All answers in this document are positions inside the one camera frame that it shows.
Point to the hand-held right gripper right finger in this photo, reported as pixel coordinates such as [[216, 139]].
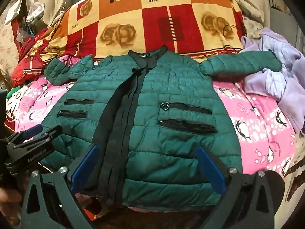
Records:
[[212, 169]]

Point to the red ruffled cloth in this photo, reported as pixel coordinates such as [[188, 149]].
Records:
[[28, 59]]

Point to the rose print checked blanket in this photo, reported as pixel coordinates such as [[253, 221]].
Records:
[[147, 26]]

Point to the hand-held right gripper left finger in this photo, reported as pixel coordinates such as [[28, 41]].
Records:
[[83, 169]]

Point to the white paper bag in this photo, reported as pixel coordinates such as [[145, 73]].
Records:
[[14, 10]]

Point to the clear plastic bag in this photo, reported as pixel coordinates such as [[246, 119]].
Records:
[[35, 12]]

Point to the person's left hand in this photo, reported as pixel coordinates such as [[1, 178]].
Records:
[[8, 202]]

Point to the green puffer jacket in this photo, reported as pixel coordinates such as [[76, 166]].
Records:
[[166, 105]]

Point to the pink penguin print blanket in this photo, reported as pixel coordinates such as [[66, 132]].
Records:
[[252, 128]]

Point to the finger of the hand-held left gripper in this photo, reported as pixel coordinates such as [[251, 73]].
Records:
[[33, 131], [51, 133]]

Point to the lilac quilted jacket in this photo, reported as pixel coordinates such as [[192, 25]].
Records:
[[283, 81]]

